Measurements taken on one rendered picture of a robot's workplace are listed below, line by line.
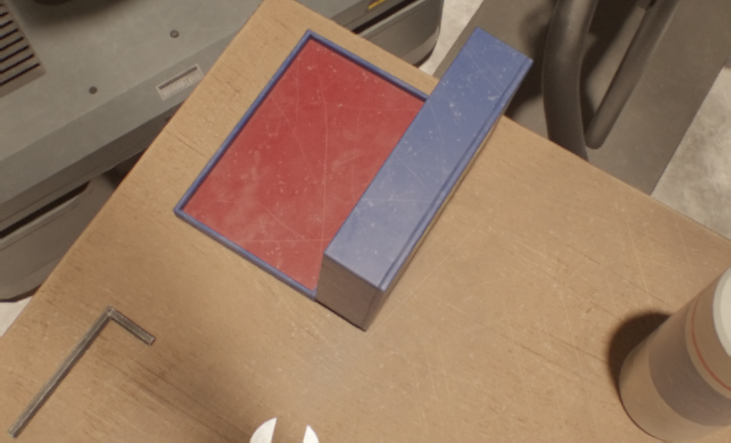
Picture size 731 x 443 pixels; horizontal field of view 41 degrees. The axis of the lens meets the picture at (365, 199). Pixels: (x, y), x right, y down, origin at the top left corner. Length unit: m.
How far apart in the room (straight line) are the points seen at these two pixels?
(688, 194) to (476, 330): 0.63
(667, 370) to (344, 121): 0.27
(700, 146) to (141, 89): 0.67
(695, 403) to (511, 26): 0.80
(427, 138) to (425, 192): 0.03
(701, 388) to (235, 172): 0.32
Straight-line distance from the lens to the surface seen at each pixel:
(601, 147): 1.19
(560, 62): 0.78
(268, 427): 0.60
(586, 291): 0.63
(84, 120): 0.94
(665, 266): 0.65
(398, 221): 0.51
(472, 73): 0.54
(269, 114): 0.66
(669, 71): 1.26
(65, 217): 1.03
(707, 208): 1.21
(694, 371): 0.50
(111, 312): 0.63
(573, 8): 0.77
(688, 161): 1.22
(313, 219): 0.63
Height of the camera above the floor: 1.06
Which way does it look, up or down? 69 degrees down
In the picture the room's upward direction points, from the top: straight up
